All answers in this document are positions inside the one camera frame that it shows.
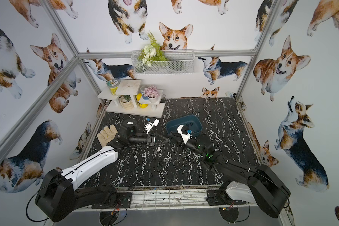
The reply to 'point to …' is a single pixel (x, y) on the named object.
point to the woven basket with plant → (126, 102)
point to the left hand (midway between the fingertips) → (165, 138)
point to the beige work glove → (107, 134)
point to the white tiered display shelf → (132, 87)
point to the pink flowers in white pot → (151, 92)
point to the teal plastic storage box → (192, 122)
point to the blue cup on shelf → (142, 90)
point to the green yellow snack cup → (113, 84)
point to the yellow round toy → (141, 105)
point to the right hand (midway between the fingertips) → (174, 129)
